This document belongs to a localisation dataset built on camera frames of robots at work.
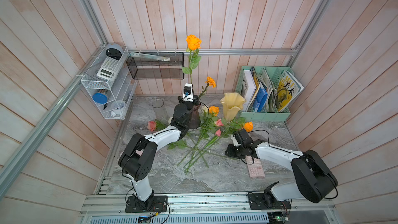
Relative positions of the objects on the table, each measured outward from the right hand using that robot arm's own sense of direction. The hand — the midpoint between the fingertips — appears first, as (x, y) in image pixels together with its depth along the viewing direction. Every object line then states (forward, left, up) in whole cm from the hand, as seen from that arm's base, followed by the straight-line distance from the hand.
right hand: (226, 151), depth 91 cm
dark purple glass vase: (+16, +19, +9) cm, 27 cm away
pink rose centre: (+18, +4, +4) cm, 19 cm away
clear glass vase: (+19, +41, +15) cm, 48 cm away
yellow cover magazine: (+35, -40, +20) cm, 57 cm away
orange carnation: (+25, +11, +32) cm, 43 cm away
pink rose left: (+15, +45, +4) cm, 48 cm away
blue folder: (+26, -21, +14) cm, 36 cm away
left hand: (+22, +20, +33) cm, 44 cm away
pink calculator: (-11, -15, +1) cm, 18 cm away
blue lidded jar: (+13, +66, +33) cm, 75 cm away
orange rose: (+15, -14, +5) cm, 21 cm away
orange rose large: (+27, +7, +5) cm, 28 cm away
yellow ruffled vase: (+26, -4, +14) cm, 30 cm away
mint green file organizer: (+39, -27, +24) cm, 53 cm away
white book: (+30, -12, +25) cm, 40 cm away
